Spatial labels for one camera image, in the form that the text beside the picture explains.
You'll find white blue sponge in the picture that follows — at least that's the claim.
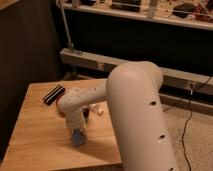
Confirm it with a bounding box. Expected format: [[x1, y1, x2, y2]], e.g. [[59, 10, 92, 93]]
[[71, 129, 86, 146]]

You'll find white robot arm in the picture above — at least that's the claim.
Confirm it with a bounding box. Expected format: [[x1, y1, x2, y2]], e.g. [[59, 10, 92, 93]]
[[57, 61, 179, 171]]

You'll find small white plastic piece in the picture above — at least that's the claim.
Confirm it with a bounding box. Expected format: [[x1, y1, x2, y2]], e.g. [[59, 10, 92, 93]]
[[91, 104, 104, 116]]

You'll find black rectangular block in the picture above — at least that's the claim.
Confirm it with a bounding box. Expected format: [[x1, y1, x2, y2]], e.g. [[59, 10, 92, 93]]
[[43, 85, 65, 105]]

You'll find metal pole with base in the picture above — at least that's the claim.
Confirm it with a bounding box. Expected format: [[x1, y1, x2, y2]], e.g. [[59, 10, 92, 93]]
[[59, 0, 82, 55]]

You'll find wooden table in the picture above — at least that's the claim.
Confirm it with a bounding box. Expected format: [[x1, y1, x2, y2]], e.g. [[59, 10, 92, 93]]
[[0, 82, 120, 171]]

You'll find cluttered upper shelf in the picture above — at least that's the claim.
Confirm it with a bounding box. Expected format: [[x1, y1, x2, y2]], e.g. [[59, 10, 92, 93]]
[[55, 0, 213, 31]]

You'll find grey wall rail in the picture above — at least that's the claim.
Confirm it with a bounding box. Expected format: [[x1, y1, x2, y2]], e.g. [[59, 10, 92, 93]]
[[60, 48, 213, 116]]

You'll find black cable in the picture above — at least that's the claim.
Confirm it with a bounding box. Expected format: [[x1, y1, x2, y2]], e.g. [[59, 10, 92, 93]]
[[163, 76, 213, 171]]

